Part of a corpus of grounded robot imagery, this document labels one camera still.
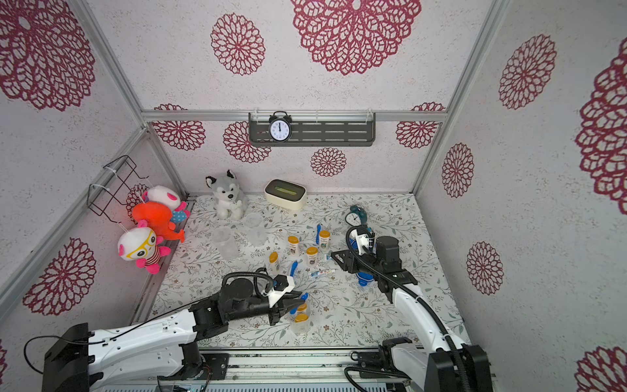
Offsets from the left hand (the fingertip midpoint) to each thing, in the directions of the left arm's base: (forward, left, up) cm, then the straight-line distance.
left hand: (301, 298), depth 70 cm
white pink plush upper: (+40, +54, +1) cm, 67 cm away
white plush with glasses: (+17, +53, +1) cm, 56 cm away
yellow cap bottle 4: (+19, -3, -7) cm, 20 cm away
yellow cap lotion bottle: (-1, 0, -6) cm, 6 cm away
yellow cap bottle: (-4, 0, -5) cm, 7 cm away
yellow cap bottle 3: (+23, +4, -7) cm, 25 cm away
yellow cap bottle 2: (+16, +11, -9) cm, 21 cm away
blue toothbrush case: (-1, -1, +3) cm, 3 cm away
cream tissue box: (+53, +9, -13) cm, 56 cm away
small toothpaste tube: (+15, -6, -16) cm, 23 cm away
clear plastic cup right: (+35, +21, -18) cm, 45 cm away
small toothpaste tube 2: (+17, -10, -17) cm, 26 cm away
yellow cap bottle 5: (+27, -8, -9) cm, 30 cm away
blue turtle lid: (+14, -23, -17) cm, 32 cm away
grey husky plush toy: (+43, +31, -6) cm, 53 cm away
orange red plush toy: (+30, +54, 0) cm, 62 cm away
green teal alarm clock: (+40, -22, -12) cm, 47 cm away
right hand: (+15, -11, 0) cm, 19 cm away
